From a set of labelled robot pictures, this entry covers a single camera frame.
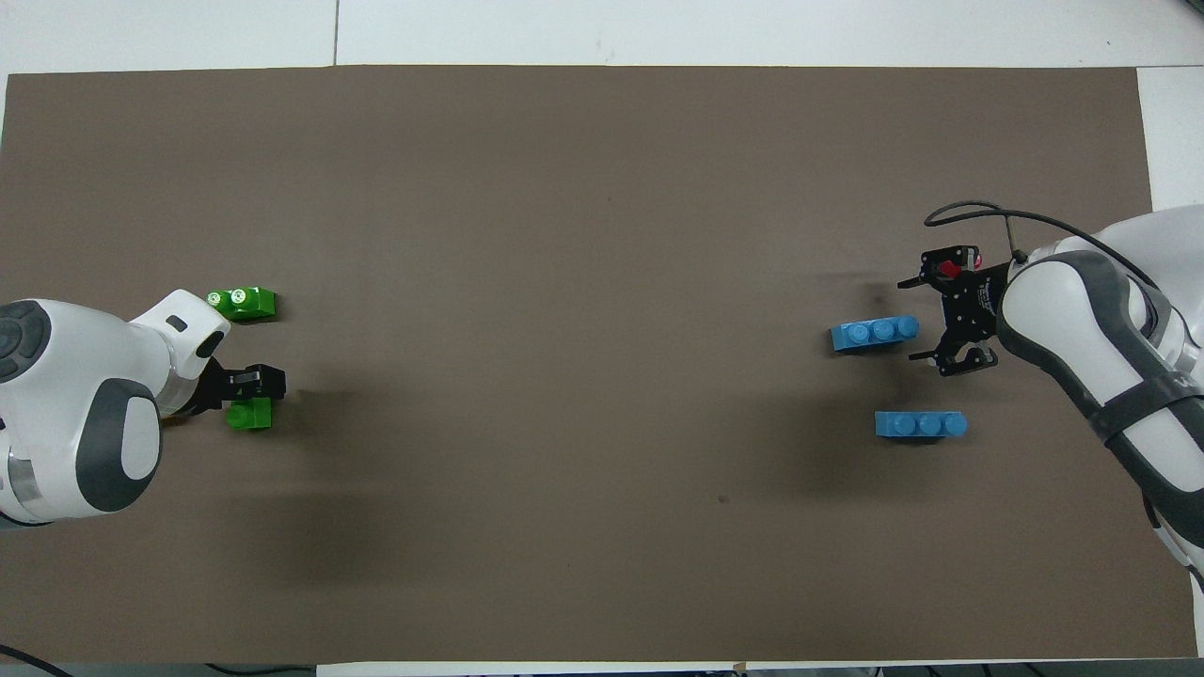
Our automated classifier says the blue three-stud toy brick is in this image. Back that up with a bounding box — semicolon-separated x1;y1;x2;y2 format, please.
874;411;969;441
831;315;921;354

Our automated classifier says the black floor cable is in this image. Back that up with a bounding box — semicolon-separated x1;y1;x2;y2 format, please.
202;662;317;677

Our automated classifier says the brown table mat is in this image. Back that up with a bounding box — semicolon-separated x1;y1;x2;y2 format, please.
0;64;1199;666

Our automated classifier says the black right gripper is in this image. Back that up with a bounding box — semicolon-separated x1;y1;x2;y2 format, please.
896;246;1012;379

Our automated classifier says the green brick with white studs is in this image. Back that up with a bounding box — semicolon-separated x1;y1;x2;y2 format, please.
206;287;277;323

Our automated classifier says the plain green two-stud brick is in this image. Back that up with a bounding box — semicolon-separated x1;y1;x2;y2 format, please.
226;397;275;433

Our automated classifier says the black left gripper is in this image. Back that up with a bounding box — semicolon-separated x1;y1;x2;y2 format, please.
193;355;286;415

